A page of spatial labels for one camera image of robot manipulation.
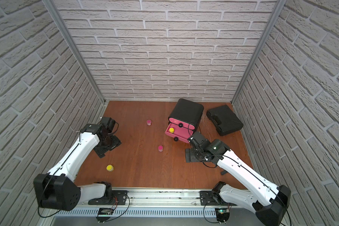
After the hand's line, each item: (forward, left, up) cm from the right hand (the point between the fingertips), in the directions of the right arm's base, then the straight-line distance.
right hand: (195, 155), depth 74 cm
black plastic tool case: (+31, -28, -10) cm, 43 cm away
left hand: (+10, +45, -1) cm, 46 cm away
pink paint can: (+33, +29, -12) cm, 46 cm away
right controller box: (-26, -11, -16) cm, 32 cm away
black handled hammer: (-5, -18, -15) cm, 24 cm away
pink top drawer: (+21, +6, +1) cm, 22 cm away
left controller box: (-20, +49, -13) cm, 55 cm away
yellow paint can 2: (0, +50, -11) cm, 51 cm away
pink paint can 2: (+11, +20, -12) cm, 26 cm away
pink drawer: (+18, +7, -5) cm, 19 cm away
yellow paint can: (+21, +12, -6) cm, 25 cm away
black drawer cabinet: (+29, +1, +1) cm, 29 cm away
